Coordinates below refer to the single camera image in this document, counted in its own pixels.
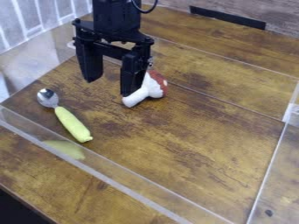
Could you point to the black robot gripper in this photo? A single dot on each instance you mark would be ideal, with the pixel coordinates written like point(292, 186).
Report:
point(112, 35)

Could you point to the spoon with yellow handle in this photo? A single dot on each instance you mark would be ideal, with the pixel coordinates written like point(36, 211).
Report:
point(48, 99)

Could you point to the black strip on table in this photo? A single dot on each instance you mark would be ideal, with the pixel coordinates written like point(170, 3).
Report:
point(228, 17)

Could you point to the clear acrylic enclosure wall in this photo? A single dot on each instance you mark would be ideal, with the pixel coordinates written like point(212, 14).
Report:
point(206, 156)

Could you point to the red and white toy mushroom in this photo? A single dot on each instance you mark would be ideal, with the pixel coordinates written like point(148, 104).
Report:
point(153, 87)

